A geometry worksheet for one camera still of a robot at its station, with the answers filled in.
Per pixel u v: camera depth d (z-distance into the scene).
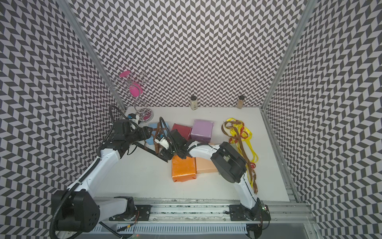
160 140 0.77
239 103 1.15
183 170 0.82
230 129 1.05
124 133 0.62
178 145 0.72
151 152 0.97
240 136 1.02
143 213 0.72
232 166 0.51
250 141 0.99
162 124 0.69
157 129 0.96
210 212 0.75
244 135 1.03
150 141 0.94
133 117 0.73
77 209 0.39
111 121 1.09
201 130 0.96
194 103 1.12
